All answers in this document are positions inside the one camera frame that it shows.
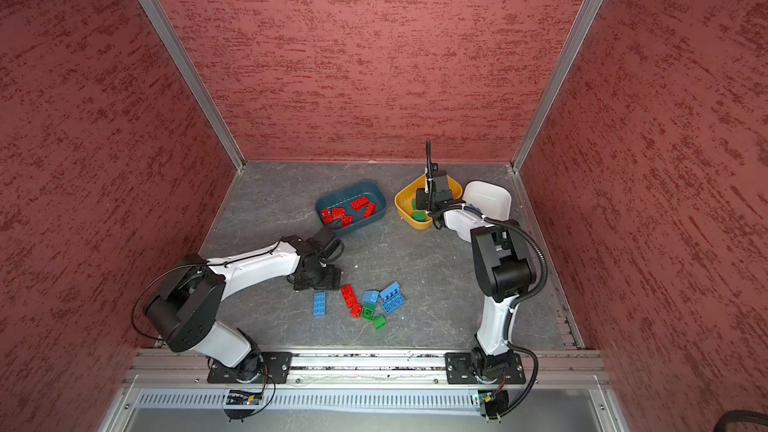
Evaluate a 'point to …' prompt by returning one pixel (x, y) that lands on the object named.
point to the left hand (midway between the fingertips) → (323, 290)
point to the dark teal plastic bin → (342, 197)
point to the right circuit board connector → (495, 403)
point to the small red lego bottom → (356, 310)
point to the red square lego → (347, 221)
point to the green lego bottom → (379, 322)
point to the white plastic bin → (493, 200)
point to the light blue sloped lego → (370, 297)
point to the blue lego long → (320, 304)
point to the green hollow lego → (368, 311)
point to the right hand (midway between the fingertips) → (421, 197)
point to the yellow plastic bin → (403, 200)
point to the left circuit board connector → (240, 397)
